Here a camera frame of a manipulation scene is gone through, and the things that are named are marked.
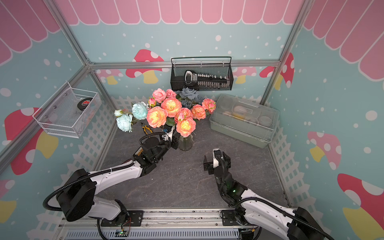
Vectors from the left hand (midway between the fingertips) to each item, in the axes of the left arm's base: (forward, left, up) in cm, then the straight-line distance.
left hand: (180, 130), depth 79 cm
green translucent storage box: (+12, -41, -6) cm, 43 cm away
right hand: (-9, -18, -10) cm, 23 cm away
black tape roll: (+11, +52, +9) cm, 53 cm away
